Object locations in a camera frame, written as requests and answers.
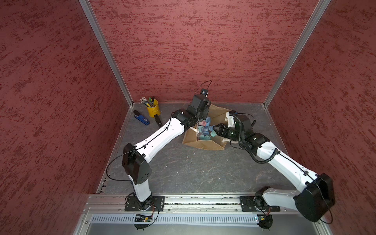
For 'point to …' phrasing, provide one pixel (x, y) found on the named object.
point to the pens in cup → (149, 103)
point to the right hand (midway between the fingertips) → (213, 131)
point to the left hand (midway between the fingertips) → (201, 108)
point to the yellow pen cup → (154, 110)
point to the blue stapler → (137, 115)
